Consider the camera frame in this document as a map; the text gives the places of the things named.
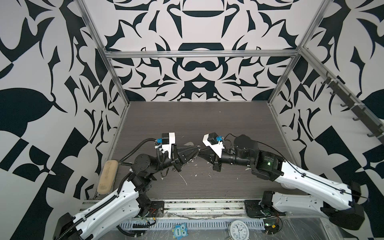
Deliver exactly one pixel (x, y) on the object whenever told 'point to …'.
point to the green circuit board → (271, 226)
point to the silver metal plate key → (189, 143)
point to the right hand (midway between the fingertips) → (197, 153)
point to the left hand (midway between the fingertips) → (198, 146)
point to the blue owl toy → (180, 231)
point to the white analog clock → (238, 230)
